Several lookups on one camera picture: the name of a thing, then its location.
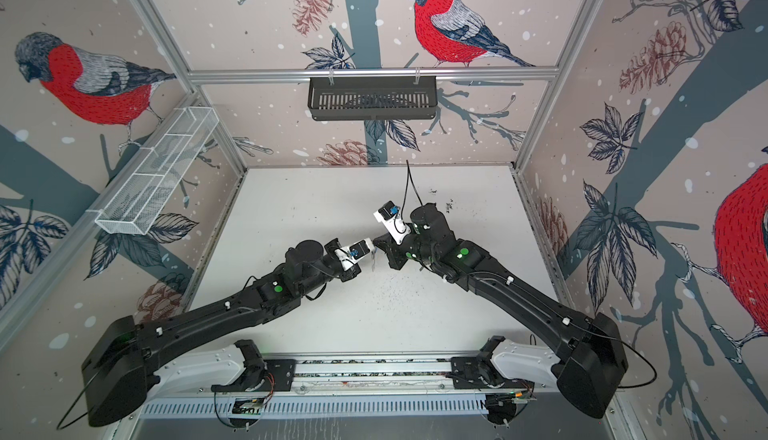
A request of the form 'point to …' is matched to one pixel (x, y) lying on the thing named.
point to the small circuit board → (247, 406)
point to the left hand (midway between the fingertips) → (365, 242)
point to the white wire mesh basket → (150, 189)
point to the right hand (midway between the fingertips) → (373, 244)
